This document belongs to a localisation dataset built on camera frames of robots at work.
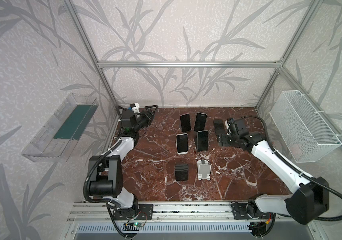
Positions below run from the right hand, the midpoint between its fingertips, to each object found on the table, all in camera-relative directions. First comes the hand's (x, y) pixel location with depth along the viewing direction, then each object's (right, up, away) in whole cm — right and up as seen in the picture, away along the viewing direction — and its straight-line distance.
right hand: (224, 134), depth 84 cm
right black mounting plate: (+4, -37, -11) cm, 39 cm away
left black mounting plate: (-45, -37, -11) cm, 59 cm away
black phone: (-12, +7, +15) cm, 21 cm away
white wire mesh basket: (+27, +2, -22) cm, 35 cm away
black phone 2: (-24, -23, +7) cm, 34 cm away
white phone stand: (-12, -19, -1) cm, 23 cm away
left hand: (-38, +16, -1) cm, 41 cm away
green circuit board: (-45, -42, -13) cm, 63 cm away
